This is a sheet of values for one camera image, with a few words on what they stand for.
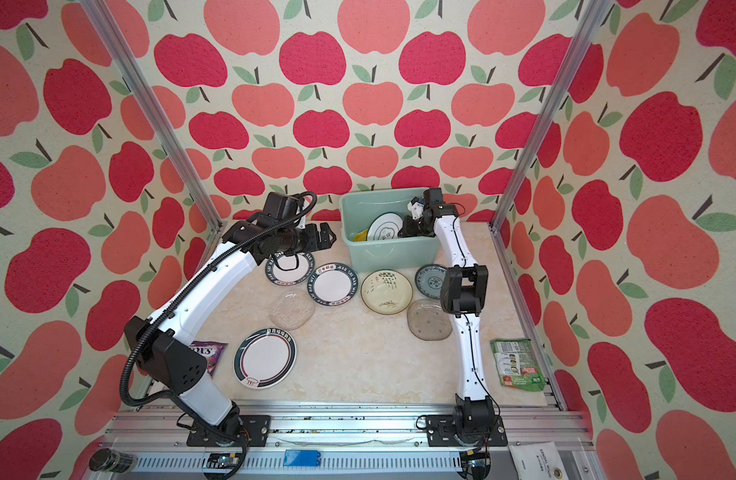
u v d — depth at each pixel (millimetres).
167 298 929
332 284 1025
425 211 833
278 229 551
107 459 627
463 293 671
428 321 951
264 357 869
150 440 1379
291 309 969
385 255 1077
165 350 418
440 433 734
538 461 690
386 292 992
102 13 699
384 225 1110
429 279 1043
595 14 694
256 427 753
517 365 841
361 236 1149
